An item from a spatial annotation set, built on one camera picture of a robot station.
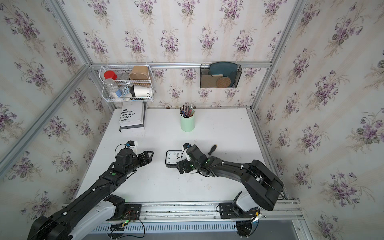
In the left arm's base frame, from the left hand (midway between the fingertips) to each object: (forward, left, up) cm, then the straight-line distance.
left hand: (152, 155), depth 83 cm
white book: (+34, +20, -2) cm, 40 cm away
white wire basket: (+40, +21, +21) cm, 50 cm away
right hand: (-3, -19, -5) cm, 19 cm away
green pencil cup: (+25, -20, -2) cm, 32 cm away
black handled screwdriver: (+9, -37, -7) cm, 39 cm away
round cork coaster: (+43, -44, +19) cm, 65 cm away
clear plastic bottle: (+33, +25, +23) cm, 47 cm away
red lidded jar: (+43, +28, +25) cm, 57 cm away
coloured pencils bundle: (+32, -19, +4) cm, 37 cm away
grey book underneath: (+26, +15, -6) cm, 30 cm away
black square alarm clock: (+3, -11, -7) cm, 13 cm away
